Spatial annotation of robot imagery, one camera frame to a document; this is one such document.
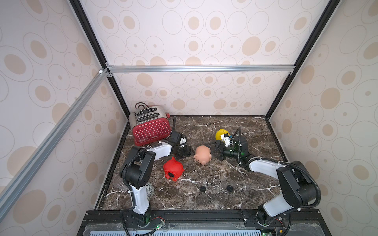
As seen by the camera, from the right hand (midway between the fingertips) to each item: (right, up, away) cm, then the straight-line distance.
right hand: (214, 148), depth 85 cm
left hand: (-11, -4, +8) cm, 14 cm away
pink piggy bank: (-6, -4, +3) cm, 8 cm away
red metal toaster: (-39, +14, +7) cm, 42 cm away
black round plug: (-24, -15, -2) cm, 29 cm away
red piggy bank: (-24, -11, +1) cm, 26 cm away
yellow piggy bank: (+6, +8, +18) cm, 21 cm away
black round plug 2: (-7, -23, -1) cm, 24 cm away
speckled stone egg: (-36, -23, -3) cm, 43 cm away
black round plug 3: (+9, -23, -1) cm, 25 cm away
